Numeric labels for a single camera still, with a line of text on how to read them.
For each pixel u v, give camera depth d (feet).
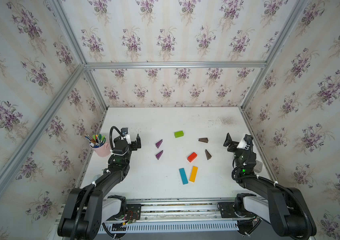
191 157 3.00
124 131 2.39
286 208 1.49
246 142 2.26
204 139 3.24
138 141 2.62
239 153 2.42
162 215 2.40
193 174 2.83
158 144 3.16
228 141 2.56
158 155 2.99
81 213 1.24
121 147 2.09
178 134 3.41
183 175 2.77
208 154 3.03
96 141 2.90
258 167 2.82
